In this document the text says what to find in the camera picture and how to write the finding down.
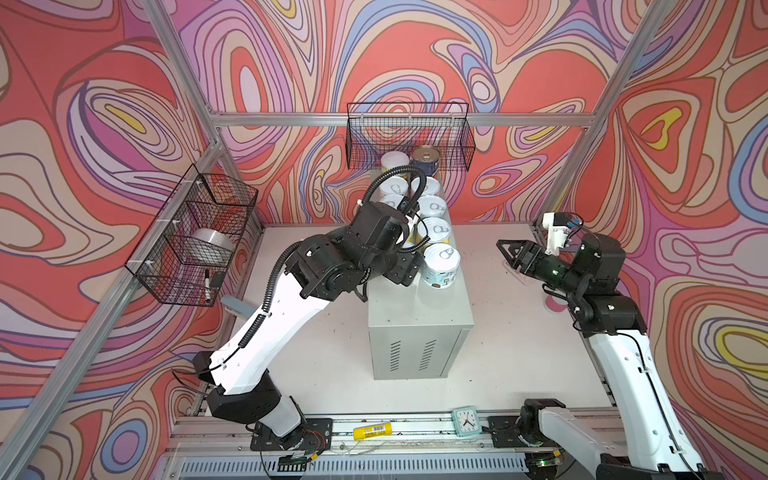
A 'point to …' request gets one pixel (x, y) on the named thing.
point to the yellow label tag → (372, 431)
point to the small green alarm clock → (466, 421)
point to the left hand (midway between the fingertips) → (408, 248)
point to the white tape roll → (211, 241)
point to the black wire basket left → (187, 251)
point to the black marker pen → (207, 286)
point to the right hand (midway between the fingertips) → (503, 252)
